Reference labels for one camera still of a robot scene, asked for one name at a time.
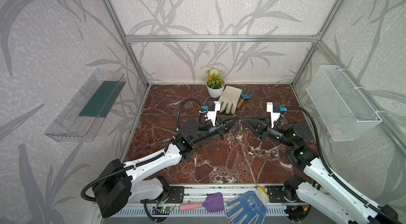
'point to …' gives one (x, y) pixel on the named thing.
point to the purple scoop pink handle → (213, 203)
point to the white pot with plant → (215, 82)
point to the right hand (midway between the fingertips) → (245, 115)
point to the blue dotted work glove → (249, 207)
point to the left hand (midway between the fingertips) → (239, 117)
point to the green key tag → (241, 127)
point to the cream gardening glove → (228, 99)
